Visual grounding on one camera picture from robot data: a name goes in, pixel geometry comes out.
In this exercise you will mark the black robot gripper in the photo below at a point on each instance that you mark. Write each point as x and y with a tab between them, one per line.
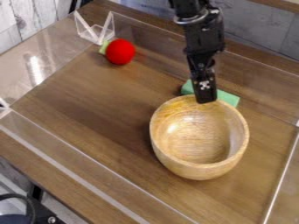
204	41

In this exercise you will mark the light wooden bowl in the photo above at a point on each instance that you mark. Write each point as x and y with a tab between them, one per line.
198	139

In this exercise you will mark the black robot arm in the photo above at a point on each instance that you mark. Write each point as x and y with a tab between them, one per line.
186	8

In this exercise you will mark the green flat block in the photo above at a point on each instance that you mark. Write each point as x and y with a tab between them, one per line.
224	96

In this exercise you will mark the red felt ball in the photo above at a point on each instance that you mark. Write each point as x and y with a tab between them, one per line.
120	52

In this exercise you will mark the small green block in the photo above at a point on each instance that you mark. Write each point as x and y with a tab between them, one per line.
104	47

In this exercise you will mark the clear acrylic corner bracket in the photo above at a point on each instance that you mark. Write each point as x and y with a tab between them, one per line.
94	33

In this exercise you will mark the clear acrylic tray wall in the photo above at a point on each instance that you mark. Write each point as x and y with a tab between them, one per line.
101	196

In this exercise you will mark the black metal bracket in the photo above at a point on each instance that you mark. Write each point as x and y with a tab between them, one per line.
45	216

